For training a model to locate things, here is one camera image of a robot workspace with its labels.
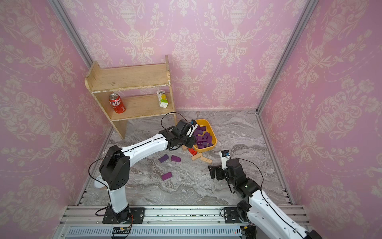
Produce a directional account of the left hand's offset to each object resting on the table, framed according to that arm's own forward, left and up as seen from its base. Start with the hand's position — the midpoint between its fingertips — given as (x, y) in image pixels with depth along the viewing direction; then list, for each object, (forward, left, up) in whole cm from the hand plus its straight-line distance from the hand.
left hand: (195, 140), depth 89 cm
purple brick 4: (+7, -10, -9) cm, 15 cm away
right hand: (-14, -12, -4) cm, 19 cm away
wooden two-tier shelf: (+41, +48, +3) cm, 64 cm away
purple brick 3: (+16, -6, -9) cm, 19 cm away
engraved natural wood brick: (-7, -7, -11) cm, 15 cm away
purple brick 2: (-5, +20, -12) cm, 24 cm away
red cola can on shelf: (+13, +45, +17) cm, 50 cm away
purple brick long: (-6, +12, -13) cm, 19 cm away
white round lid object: (-23, +51, -7) cm, 57 cm away
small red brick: (-1, +2, -11) cm, 12 cm away
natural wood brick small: (-4, -1, -11) cm, 12 cm away
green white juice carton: (+21, +21, +14) cm, 33 cm away
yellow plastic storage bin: (+19, -7, -6) cm, 21 cm away
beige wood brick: (+1, +7, -10) cm, 12 cm away
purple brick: (-17, +17, -13) cm, 27 cm away
